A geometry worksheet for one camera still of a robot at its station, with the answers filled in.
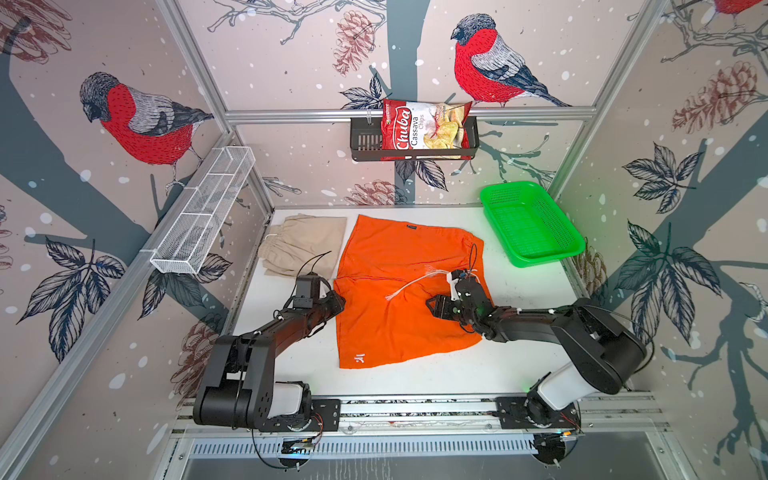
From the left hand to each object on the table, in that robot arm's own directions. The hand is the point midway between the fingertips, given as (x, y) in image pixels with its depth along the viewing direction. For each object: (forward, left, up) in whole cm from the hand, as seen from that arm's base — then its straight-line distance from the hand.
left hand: (342, 300), depth 91 cm
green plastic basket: (+31, -70, -3) cm, 77 cm away
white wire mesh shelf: (+2, +34, +27) cm, 44 cm away
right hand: (-2, -27, -2) cm, 28 cm away
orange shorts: (+12, -14, -3) cm, 19 cm away
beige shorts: (+23, +17, -1) cm, 29 cm away
